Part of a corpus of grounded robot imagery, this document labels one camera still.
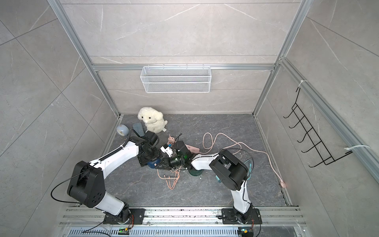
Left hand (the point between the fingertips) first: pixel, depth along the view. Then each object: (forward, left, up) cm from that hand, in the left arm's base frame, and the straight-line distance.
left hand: (158, 157), depth 87 cm
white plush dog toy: (+24, +4, +6) cm, 26 cm away
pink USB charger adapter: (+13, -7, -1) cm, 15 cm away
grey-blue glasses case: (+27, +19, -4) cm, 33 cm away
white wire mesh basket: (+48, -9, +22) cm, 54 cm away
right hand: (-8, -1, +3) cm, 9 cm away
